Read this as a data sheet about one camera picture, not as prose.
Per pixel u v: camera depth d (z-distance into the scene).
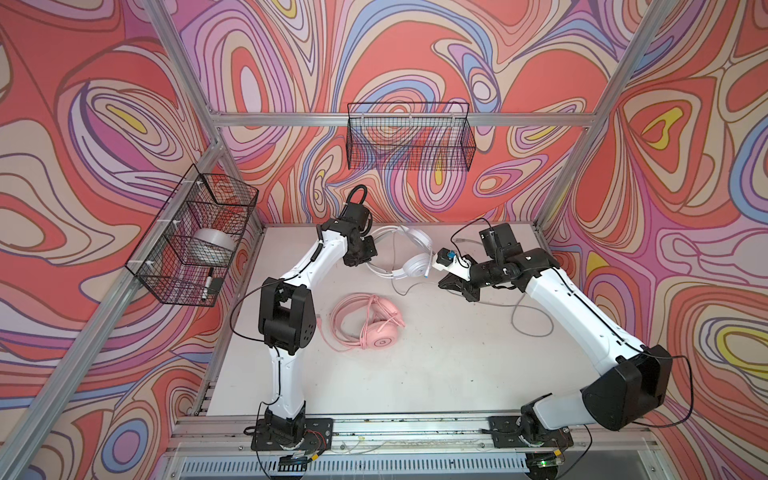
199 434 0.75
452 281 0.68
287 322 0.53
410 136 0.96
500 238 0.61
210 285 0.72
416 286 0.79
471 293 0.67
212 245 0.70
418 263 0.84
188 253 0.72
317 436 0.72
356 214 0.75
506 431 0.73
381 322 0.80
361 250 0.80
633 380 0.40
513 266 0.55
